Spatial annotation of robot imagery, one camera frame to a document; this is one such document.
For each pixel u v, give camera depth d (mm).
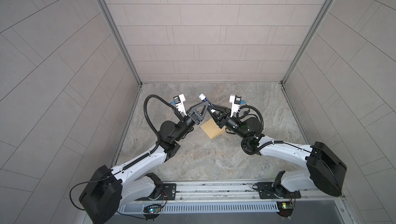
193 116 574
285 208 680
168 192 704
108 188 383
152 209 645
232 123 606
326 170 407
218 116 608
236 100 590
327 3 771
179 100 597
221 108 621
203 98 619
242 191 723
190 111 588
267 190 708
